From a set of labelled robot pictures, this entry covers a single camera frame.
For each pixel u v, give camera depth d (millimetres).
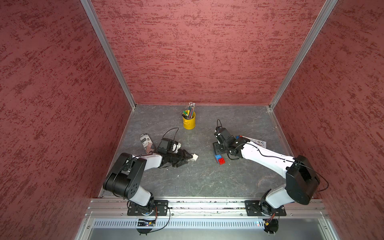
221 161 852
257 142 977
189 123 1004
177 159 808
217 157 894
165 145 755
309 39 830
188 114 1003
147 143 945
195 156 891
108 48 867
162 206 739
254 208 740
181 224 775
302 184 432
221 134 656
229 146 638
